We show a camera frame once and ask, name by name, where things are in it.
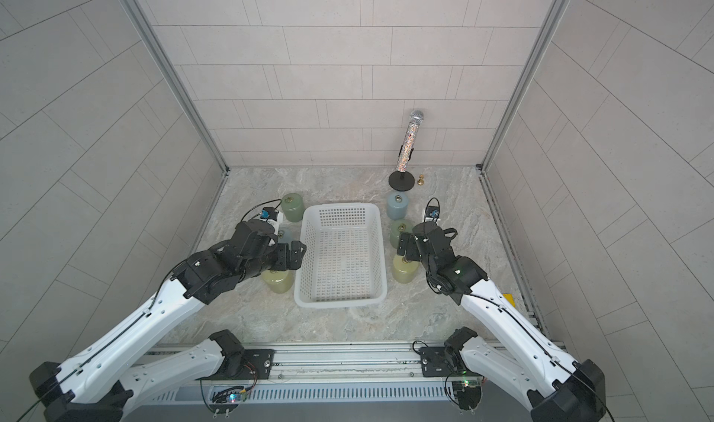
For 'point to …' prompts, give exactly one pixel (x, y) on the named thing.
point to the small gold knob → (421, 180)
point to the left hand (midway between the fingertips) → (299, 246)
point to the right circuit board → (468, 392)
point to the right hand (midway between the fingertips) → (412, 236)
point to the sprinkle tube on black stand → (403, 180)
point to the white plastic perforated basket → (343, 266)
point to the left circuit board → (226, 400)
